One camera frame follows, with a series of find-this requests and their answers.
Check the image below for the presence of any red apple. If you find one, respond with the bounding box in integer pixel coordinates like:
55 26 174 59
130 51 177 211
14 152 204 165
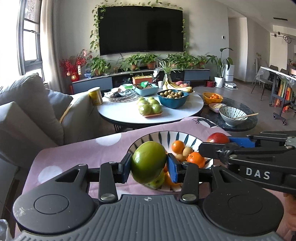
206 133 230 144

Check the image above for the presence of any green apple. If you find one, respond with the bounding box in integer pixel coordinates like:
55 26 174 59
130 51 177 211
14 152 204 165
130 141 167 184
146 171 166 189

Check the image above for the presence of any orange at bowl right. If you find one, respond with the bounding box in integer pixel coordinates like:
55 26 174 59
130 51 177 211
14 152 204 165
186 152 206 168

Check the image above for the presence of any kiwi at bowl front right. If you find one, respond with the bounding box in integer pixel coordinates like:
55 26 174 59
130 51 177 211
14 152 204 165
182 147 194 158

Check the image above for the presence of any small striped bowl with spoon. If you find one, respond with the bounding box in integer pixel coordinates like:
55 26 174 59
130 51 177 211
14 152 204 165
219 106 258 127

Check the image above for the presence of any small orange at back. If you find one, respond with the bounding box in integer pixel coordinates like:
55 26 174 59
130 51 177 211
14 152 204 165
171 140 185 154

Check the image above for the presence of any green apple in bowl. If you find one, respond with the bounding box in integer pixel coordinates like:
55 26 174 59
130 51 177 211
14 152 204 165
146 171 166 189

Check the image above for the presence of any yellow basket of oranges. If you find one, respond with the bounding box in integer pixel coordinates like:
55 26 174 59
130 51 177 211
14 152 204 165
202 92 223 105

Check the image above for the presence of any white round coffee table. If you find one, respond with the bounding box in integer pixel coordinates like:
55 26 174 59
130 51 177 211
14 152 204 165
97 92 204 128

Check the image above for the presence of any tray of green apples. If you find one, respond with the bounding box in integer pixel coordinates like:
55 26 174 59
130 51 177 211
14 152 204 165
137 97 163 117

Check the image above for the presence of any blue bowl of kiwis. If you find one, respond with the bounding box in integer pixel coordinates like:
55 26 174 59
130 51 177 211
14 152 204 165
157 89 189 109

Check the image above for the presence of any glass plate with snacks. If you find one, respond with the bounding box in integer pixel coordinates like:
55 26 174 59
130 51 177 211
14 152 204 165
104 88 139 103

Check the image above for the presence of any yellow tin can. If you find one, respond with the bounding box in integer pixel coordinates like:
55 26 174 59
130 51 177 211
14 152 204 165
88 87 103 106

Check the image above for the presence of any tall plant in white pot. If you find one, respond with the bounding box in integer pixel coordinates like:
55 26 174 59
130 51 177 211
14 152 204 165
206 47 233 88

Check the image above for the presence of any bunch of bananas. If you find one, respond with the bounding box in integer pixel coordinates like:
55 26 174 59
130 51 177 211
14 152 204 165
162 79 193 93

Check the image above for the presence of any light blue snack tray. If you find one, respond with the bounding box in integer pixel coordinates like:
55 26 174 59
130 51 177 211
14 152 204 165
133 83 159 96

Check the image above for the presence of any grey tv cabinet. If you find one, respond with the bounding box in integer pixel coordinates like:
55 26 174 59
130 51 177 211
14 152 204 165
70 69 210 94

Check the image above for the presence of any grey sofa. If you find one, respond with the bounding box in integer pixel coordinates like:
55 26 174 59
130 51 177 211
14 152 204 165
1 74 103 204

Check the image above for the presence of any potted green plant left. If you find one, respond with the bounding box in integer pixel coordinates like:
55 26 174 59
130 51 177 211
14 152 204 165
86 56 111 76

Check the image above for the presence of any red flower decoration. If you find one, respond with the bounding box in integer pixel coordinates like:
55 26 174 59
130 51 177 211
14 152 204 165
59 49 92 82

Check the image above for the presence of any black wall television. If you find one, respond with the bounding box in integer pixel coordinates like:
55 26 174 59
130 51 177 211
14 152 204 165
98 6 183 55

